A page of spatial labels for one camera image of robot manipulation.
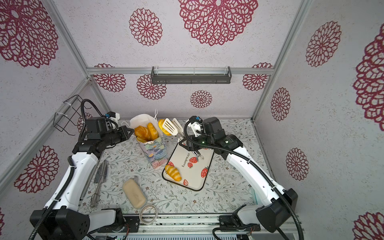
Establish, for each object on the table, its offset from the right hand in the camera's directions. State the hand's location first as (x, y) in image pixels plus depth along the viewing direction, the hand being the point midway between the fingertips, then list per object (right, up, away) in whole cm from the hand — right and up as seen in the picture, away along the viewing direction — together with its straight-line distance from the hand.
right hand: (182, 140), depth 69 cm
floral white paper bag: (-25, +11, +21) cm, 34 cm away
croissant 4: (-7, -20, +19) cm, 28 cm away
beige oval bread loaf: (-26, -29, +11) cm, 41 cm away
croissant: (-19, +3, +21) cm, 29 cm away
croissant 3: (-11, +8, +3) cm, 13 cm away
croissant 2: (-26, -1, +20) cm, 33 cm away
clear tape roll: (-22, -39, +7) cm, 45 cm away
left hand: (-26, +3, +8) cm, 27 cm away
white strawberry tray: (+5, -19, +25) cm, 32 cm away
